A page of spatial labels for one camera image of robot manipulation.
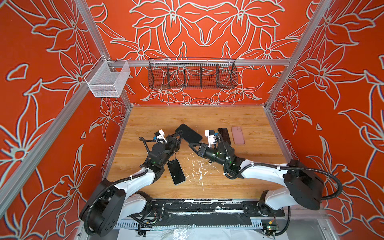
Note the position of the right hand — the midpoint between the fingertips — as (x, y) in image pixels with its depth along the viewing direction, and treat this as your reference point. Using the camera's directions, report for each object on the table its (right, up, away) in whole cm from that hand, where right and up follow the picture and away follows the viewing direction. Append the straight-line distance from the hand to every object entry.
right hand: (187, 146), depth 72 cm
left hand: (-2, +7, +4) cm, 9 cm away
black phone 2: (+1, +5, +4) cm, 7 cm away
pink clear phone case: (+35, +2, +30) cm, 46 cm away
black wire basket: (0, +45, +29) cm, 54 cm away
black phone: (-7, -18, +15) cm, 24 cm away
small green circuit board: (+40, -38, -3) cm, 55 cm away
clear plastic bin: (-52, +39, +21) cm, 69 cm away
